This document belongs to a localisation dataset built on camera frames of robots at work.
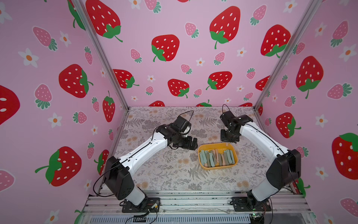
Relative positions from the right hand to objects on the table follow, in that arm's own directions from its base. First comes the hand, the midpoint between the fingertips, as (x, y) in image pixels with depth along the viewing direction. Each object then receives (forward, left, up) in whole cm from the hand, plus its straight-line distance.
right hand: (232, 139), depth 84 cm
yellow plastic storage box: (-5, +8, -13) cm, 16 cm away
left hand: (-8, +25, +3) cm, 26 cm away
